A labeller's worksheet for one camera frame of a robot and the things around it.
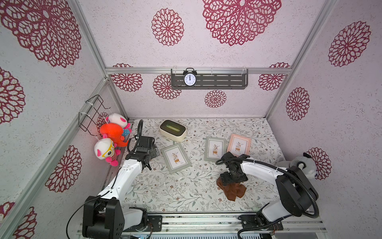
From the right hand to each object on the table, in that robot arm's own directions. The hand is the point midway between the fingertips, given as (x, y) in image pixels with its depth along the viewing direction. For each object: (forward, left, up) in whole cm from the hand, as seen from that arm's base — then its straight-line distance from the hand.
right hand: (229, 179), depth 88 cm
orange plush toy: (+21, +70, +19) cm, 76 cm away
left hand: (+10, +48, +13) cm, 51 cm away
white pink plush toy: (+30, +71, +21) cm, 80 cm away
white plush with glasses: (+7, +69, +21) cm, 73 cm away
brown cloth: (-7, 0, +3) cm, 8 cm away
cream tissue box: (+33, +37, +6) cm, 50 cm away
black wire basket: (+22, +76, +35) cm, 86 cm away
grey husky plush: (+2, -35, +18) cm, 39 cm away
